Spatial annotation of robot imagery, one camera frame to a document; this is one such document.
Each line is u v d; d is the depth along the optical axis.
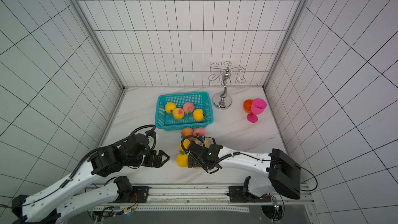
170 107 1.00
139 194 0.72
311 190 0.44
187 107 1.00
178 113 0.97
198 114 0.97
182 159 0.78
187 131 0.88
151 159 0.60
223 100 1.10
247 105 1.04
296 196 0.41
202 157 0.59
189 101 1.07
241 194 0.73
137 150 0.52
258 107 0.89
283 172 0.41
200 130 0.89
